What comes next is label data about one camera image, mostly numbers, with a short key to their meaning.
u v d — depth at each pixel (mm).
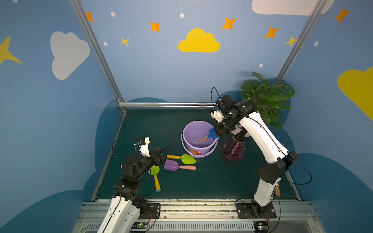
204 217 739
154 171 882
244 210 745
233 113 525
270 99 733
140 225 717
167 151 688
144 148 639
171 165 902
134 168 538
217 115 713
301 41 807
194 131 908
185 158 922
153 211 747
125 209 502
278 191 786
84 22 733
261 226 720
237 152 858
